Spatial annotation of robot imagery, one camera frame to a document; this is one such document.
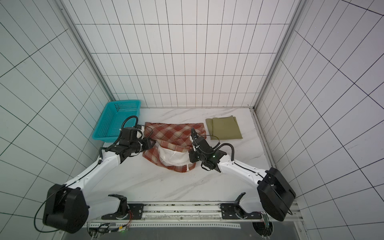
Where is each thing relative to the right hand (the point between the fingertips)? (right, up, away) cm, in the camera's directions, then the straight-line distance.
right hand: (191, 150), depth 84 cm
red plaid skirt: (-12, -1, 0) cm, 12 cm away
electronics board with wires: (-46, -37, -13) cm, 60 cm away
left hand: (-22, +2, 0) cm, 23 cm away
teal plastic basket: (-60, +23, +32) cm, 71 cm away
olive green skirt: (+24, +12, +21) cm, 34 cm away
